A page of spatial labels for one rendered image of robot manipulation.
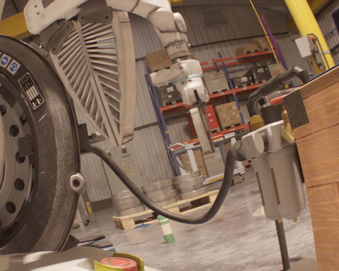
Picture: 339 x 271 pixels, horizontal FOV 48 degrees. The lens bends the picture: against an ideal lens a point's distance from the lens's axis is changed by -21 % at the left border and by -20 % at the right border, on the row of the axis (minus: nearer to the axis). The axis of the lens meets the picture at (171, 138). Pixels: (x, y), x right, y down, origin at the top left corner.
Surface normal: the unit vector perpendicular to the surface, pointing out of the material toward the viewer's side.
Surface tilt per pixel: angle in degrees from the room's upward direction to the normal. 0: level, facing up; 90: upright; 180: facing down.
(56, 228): 110
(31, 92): 90
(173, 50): 91
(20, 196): 90
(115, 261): 20
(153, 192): 90
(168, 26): 157
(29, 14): 101
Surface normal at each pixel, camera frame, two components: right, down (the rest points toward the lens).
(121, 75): -0.39, 0.23
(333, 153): -0.93, 0.25
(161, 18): 0.11, 0.76
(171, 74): -0.69, 0.14
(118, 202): -0.54, 0.08
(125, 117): 0.92, 0.15
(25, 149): 0.22, -0.15
